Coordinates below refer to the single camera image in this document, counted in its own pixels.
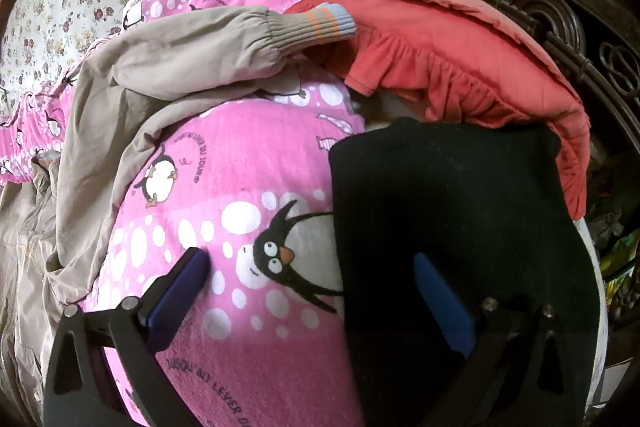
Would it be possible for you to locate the black folded garment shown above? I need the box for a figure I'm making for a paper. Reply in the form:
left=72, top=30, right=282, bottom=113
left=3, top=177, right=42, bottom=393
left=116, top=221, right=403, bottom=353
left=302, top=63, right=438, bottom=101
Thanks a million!
left=329, top=118, right=601, bottom=426

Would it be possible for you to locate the beige jacket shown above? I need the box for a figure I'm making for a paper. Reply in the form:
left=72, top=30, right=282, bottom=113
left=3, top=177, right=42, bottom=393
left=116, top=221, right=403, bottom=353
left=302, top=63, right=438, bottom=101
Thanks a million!
left=1, top=4, right=356, bottom=426

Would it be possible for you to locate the coral red ruffled garment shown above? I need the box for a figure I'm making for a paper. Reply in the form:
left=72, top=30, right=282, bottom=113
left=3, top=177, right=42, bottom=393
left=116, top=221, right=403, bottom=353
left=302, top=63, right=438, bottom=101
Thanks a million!
left=289, top=0, right=590, bottom=220

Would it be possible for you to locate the pink penguin blanket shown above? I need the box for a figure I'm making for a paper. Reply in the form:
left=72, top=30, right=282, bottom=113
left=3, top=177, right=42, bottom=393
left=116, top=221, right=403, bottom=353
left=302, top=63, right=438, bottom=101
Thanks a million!
left=1, top=0, right=363, bottom=426

